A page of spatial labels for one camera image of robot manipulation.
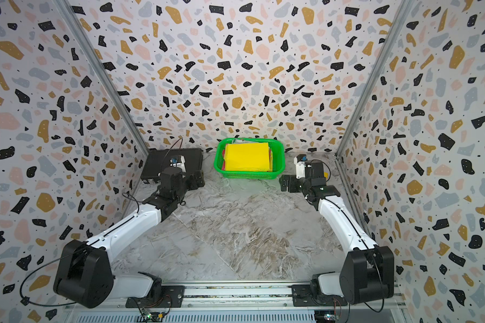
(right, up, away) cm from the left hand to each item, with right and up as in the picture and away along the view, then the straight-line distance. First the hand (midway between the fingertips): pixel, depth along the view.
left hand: (194, 171), depth 85 cm
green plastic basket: (+39, +6, +33) cm, 52 cm away
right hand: (+41, -3, 0) cm, 41 cm away
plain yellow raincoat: (+23, +8, +23) cm, 33 cm away
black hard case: (-33, +7, +36) cm, 50 cm away
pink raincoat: (+9, +6, +23) cm, 26 cm away
